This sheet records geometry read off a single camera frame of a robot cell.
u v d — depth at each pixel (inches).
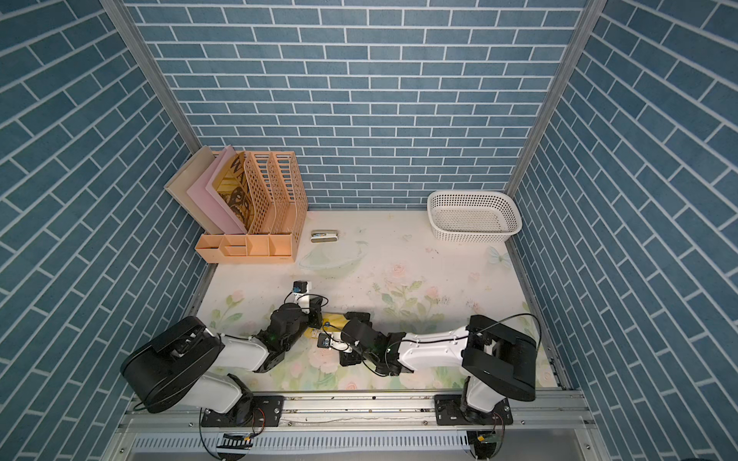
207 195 34.9
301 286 30.4
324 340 27.3
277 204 46.8
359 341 23.9
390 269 40.4
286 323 26.7
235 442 28.4
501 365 17.3
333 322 32.9
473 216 47.0
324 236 42.9
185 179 35.4
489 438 27.8
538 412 29.7
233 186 38.9
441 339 20.0
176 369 17.3
